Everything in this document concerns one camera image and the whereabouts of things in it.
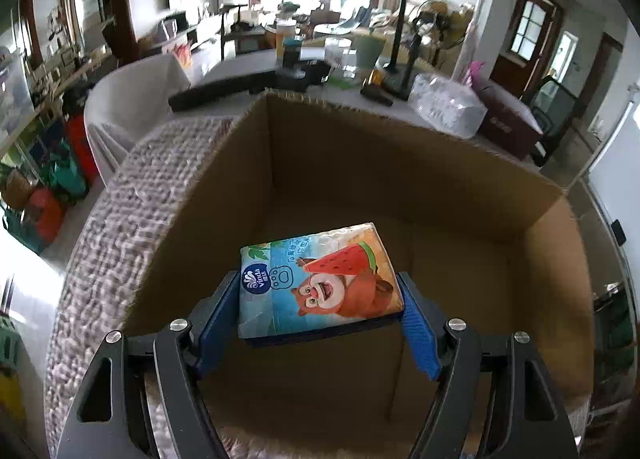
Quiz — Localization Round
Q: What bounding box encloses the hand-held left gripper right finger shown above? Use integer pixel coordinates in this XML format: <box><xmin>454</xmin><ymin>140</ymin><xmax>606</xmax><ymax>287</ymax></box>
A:
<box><xmin>397</xmin><ymin>271</ymin><xmax>581</xmax><ymax>459</ymax></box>

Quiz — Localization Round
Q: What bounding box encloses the red bag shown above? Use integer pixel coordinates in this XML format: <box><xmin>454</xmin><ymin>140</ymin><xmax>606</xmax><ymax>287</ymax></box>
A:
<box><xmin>65</xmin><ymin>114</ymin><xmax>98</xmax><ymax>184</ymax></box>

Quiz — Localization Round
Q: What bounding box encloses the maroon storage box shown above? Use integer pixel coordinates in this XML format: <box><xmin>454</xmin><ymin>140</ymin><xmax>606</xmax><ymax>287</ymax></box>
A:
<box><xmin>477</xmin><ymin>81</ymin><xmax>543</xmax><ymax>160</ymax></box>

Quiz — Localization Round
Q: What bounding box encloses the whiteboard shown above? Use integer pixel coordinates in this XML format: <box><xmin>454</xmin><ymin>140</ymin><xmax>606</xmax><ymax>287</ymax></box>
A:
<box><xmin>590</xmin><ymin>104</ymin><xmax>640</xmax><ymax>240</ymax></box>

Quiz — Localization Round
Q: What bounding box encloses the brown wooden door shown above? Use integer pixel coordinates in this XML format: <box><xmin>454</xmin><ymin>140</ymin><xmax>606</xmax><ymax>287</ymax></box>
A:
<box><xmin>489</xmin><ymin>0</ymin><xmax>565</xmax><ymax>90</ymax></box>

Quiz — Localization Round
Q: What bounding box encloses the orange drink bottle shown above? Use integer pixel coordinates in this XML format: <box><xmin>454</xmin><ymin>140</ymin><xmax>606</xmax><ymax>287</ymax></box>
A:
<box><xmin>274</xmin><ymin>19</ymin><xmax>297</xmax><ymax>64</ymax></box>

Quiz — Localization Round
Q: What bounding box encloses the cartoon printed tissue pack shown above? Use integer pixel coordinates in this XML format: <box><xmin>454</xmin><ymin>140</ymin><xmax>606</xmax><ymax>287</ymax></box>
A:
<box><xmin>239</xmin><ymin>222</ymin><xmax>406</xmax><ymax>340</ymax></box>

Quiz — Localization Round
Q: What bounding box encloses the dark tumbler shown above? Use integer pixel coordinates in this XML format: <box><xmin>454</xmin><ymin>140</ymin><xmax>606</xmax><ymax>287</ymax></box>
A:
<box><xmin>282</xmin><ymin>36</ymin><xmax>306</xmax><ymax>70</ymax></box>

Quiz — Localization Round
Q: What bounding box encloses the black office chair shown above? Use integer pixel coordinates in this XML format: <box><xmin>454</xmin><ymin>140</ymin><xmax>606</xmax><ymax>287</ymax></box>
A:
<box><xmin>529</xmin><ymin>75</ymin><xmax>577</xmax><ymax>168</ymax></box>

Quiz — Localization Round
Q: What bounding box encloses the clear glass jar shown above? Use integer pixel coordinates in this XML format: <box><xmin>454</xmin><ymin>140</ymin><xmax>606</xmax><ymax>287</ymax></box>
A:
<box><xmin>324</xmin><ymin>38</ymin><xmax>357</xmax><ymax>78</ymax></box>

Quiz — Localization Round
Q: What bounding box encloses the white covered chair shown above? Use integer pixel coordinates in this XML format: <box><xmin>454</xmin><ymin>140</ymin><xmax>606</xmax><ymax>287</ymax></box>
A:
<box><xmin>84</xmin><ymin>53</ymin><xmax>191</xmax><ymax>187</ymax></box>

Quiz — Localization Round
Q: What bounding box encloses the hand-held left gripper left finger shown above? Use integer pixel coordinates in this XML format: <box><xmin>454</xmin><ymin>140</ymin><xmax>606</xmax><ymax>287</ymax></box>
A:
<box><xmin>55</xmin><ymin>270</ymin><xmax>242</xmax><ymax>459</ymax></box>

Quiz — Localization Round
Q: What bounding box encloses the pink plastic bag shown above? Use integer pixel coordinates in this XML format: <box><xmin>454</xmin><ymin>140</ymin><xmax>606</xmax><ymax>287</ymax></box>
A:
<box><xmin>462</xmin><ymin>61</ymin><xmax>488</xmax><ymax>90</ymax></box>

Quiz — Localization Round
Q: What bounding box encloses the clear plastic bag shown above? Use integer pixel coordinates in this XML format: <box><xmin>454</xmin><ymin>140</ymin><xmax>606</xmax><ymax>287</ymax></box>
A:
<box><xmin>407</xmin><ymin>73</ymin><xmax>488</xmax><ymax>140</ymax></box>

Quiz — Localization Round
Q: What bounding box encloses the standing fan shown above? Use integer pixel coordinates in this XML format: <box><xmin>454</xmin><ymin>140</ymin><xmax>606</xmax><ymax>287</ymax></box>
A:
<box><xmin>417</xmin><ymin>0</ymin><xmax>475</xmax><ymax>67</ymax></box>

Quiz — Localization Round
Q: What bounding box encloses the green cup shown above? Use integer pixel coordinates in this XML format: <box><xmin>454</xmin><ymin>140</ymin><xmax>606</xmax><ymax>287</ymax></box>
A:
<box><xmin>354</xmin><ymin>33</ymin><xmax>387</xmax><ymax>70</ymax></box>

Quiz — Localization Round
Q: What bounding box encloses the brown cardboard box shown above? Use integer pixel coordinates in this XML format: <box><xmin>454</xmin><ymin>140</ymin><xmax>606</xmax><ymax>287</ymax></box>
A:
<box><xmin>120</xmin><ymin>89</ymin><xmax>596</xmax><ymax>459</ymax></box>

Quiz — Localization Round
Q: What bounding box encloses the long black handheld device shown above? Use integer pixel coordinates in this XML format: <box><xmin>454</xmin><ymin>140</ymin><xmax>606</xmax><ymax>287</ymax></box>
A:
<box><xmin>168</xmin><ymin>64</ymin><xmax>333</xmax><ymax>114</ymax></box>

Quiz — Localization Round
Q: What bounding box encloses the black stand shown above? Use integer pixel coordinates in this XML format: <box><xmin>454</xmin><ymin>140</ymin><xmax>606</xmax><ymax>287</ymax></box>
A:
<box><xmin>382</xmin><ymin>0</ymin><xmax>418</xmax><ymax>100</ymax></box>

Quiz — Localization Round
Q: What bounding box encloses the green wooden chair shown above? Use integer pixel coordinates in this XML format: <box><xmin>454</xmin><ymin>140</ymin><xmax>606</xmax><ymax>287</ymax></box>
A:
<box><xmin>592</xmin><ymin>281</ymin><xmax>638</xmax><ymax>405</ymax></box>

